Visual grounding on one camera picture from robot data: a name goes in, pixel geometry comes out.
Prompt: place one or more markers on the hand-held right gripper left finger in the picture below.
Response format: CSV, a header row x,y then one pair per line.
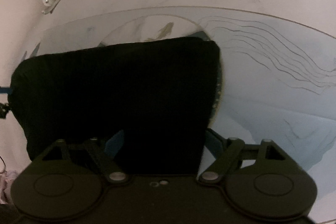
x,y
115,146

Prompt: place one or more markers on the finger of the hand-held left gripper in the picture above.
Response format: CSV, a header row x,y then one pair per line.
x,y
3,109
5,90

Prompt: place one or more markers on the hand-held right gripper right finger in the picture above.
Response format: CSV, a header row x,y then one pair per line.
x,y
214,144

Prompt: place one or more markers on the black sweater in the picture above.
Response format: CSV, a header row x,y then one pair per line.
x,y
118,87

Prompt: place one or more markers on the pink cloth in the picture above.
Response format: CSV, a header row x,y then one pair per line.
x,y
5,187

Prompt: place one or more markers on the printed tablecloth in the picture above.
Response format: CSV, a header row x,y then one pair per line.
x,y
262,43

